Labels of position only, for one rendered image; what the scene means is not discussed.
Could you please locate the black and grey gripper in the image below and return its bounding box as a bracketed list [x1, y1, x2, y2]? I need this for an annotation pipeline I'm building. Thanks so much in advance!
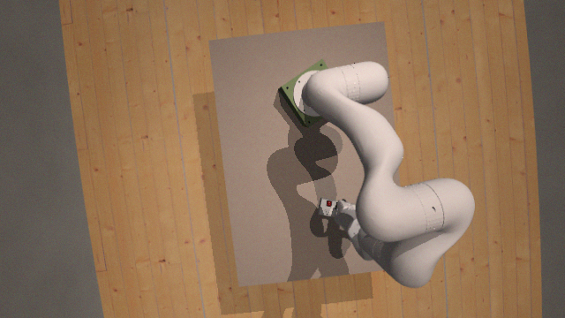
[335, 199, 354, 226]

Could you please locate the grey power strip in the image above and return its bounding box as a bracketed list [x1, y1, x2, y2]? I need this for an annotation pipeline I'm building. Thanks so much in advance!
[318, 197, 356, 217]

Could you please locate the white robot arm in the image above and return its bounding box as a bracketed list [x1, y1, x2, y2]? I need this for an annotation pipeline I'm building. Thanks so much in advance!
[293, 62, 475, 288]

